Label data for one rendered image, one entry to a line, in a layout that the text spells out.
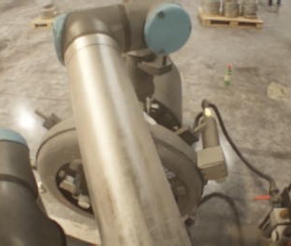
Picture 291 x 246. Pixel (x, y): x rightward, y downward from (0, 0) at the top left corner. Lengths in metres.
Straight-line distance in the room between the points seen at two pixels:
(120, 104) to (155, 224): 0.13
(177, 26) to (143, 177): 0.27
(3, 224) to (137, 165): 0.20
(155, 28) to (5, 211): 0.34
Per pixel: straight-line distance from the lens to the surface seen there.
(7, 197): 0.35
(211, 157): 0.90
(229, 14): 4.89
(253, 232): 1.70
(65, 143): 0.85
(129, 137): 0.24
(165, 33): 0.40
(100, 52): 0.32
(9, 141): 0.43
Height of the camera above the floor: 1.50
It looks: 42 degrees down
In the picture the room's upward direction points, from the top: 4 degrees counter-clockwise
